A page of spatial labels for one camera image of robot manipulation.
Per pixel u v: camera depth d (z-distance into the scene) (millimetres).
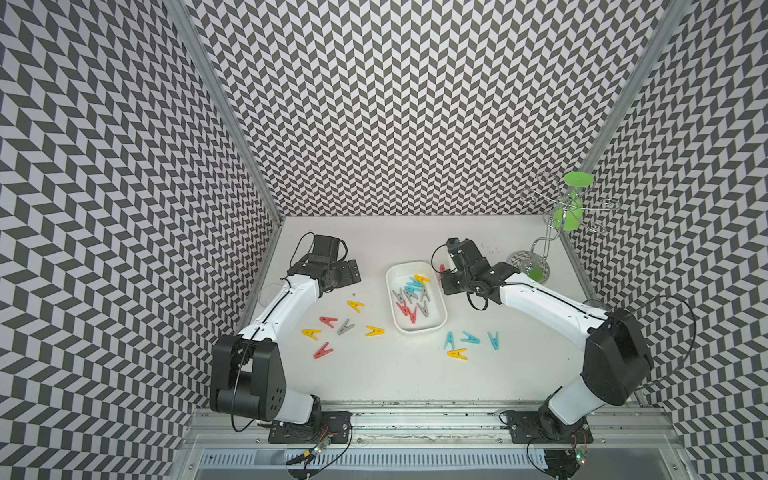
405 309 935
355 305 937
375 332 887
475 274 639
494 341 869
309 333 884
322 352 844
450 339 869
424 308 938
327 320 909
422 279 1005
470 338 872
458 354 850
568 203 781
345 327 893
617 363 433
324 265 679
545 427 652
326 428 709
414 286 992
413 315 918
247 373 417
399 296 963
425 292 968
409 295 961
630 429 753
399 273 971
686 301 692
